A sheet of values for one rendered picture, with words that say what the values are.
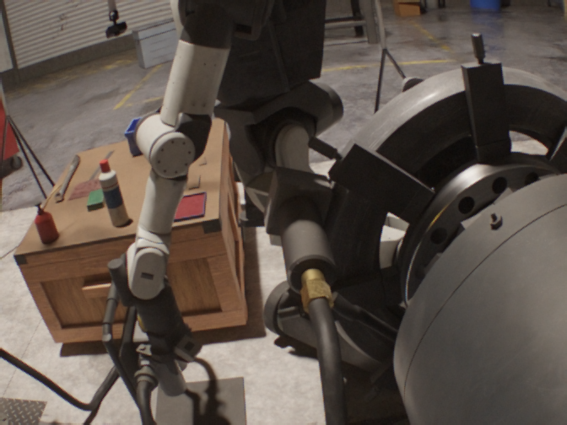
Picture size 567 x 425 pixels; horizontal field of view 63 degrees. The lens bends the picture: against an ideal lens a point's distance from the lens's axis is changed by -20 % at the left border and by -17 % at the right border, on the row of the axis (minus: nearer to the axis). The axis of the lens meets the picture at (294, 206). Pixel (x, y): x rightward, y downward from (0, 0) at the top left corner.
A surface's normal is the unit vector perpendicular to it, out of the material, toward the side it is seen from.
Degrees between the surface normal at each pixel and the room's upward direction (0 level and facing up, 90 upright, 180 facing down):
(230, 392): 0
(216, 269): 90
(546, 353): 36
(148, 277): 90
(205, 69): 97
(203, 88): 97
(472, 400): 57
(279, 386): 0
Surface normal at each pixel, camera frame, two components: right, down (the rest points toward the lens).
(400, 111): -0.47, -0.31
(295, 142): 0.73, 0.22
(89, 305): 0.10, 0.45
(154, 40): 0.48, 0.34
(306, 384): -0.14, -0.87
